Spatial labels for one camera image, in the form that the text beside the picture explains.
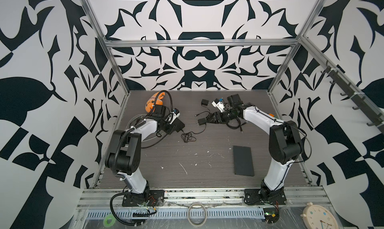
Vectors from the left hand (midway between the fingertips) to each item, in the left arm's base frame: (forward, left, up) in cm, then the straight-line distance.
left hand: (173, 123), depth 95 cm
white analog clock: (-50, -67, -3) cm, 83 cm away
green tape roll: (-46, +25, -2) cm, 53 cm away
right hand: (-3, -23, +7) cm, 24 cm away
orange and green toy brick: (+8, -68, -5) cm, 68 cm away
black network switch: (+2, -3, -6) cm, 7 cm away
